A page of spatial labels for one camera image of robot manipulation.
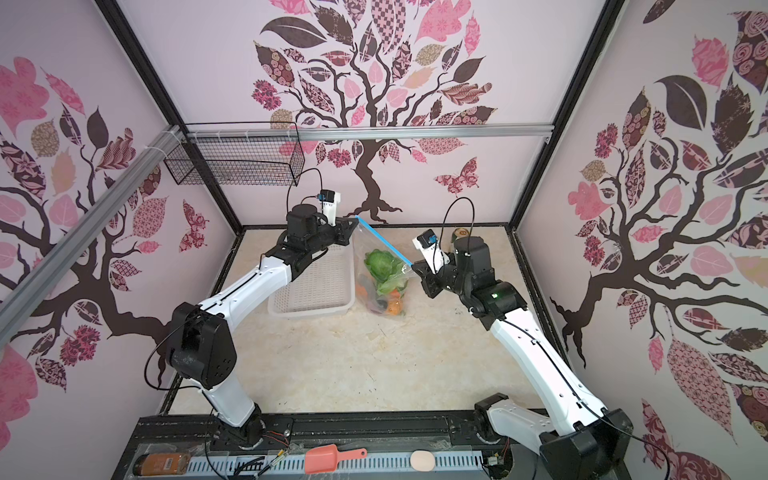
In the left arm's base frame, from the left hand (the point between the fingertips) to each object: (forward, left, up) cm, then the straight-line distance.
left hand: (357, 222), depth 84 cm
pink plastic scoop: (-54, +6, -26) cm, 60 cm away
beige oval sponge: (-55, -17, -26) cm, 63 cm away
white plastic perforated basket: (-5, +13, -26) cm, 29 cm away
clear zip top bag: (-17, -10, -19) cm, 27 cm away
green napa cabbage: (-11, -8, -8) cm, 16 cm away
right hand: (-15, -17, +2) cm, 23 cm away
